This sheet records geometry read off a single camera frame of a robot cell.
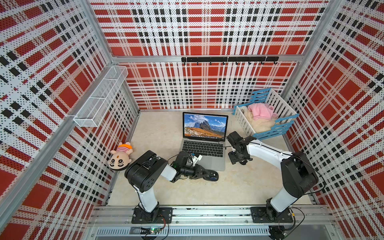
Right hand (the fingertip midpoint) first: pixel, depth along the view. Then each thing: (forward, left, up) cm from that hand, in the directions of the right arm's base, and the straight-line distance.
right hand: (239, 157), depth 89 cm
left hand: (-9, +19, -2) cm, 21 cm away
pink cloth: (+30, -19, +9) cm, 37 cm away
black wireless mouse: (-11, +17, -2) cm, 20 cm away
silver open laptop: (+17, +21, 0) cm, 27 cm away
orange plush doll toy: (-2, +71, +4) cm, 71 cm away
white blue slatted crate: (+21, -32, +2) cm, 38 cm away
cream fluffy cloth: (+22, -16, +3) cm, 28 cm away
